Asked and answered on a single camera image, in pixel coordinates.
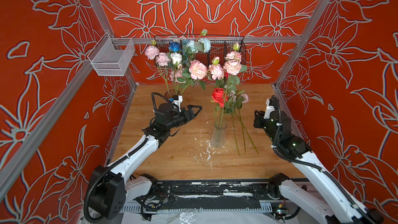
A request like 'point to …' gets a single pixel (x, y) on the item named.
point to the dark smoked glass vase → (169, 94)
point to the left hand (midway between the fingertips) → (198, 110)
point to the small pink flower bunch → (237, 98)
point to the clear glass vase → (218, 138)
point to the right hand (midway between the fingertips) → (254, 110)
